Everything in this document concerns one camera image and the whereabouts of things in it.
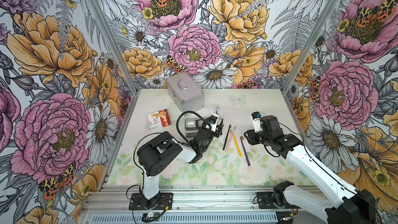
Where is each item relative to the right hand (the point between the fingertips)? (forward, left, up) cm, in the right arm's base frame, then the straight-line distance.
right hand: (248, 137), depth 81 cm
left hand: (+11, +15, 0) cm, 19 cm away
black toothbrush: (+8, +9, -14) cm, 18 cm away
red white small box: (+19, +52, -8) cm, 56 cm away
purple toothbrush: (-1, 0, -14) cm, 14 cm away
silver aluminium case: (+33, +34, +1) cm, 48 cm away
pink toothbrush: (+5, +8, -13) cm, 17 cm away
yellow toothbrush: (+8, +5, -14) cm, 17 cm away
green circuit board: (-31, +50, -16) cm, 61 cm away
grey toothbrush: (+16, +14, +4) cm, 22 cm away
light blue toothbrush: (+15, +16, +5) cm, 23 cm away
